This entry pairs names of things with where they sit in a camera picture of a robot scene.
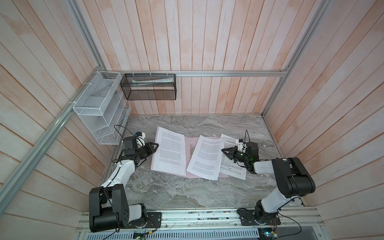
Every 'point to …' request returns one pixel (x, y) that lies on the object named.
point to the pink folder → (194, 140)
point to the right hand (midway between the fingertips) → (221, 149)
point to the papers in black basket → (138, 82)
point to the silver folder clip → (192, 149)
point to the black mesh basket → (149, 86)
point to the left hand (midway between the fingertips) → (158, 147)
